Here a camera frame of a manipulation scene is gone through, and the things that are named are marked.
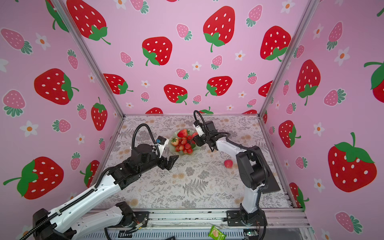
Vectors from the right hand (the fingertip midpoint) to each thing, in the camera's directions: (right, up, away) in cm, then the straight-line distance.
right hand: (196, 136), depth 95 cm
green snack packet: (+9, -45, -26) cm, 53 cm away
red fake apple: (+20, -17, -5) cm, 26 cm away
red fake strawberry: (-9, +2, +6) cm, 11 cm away
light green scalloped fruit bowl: (-15, 0, +8) cm, 17 cm away
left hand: (-12, -7, -21) cm, 25 cm away
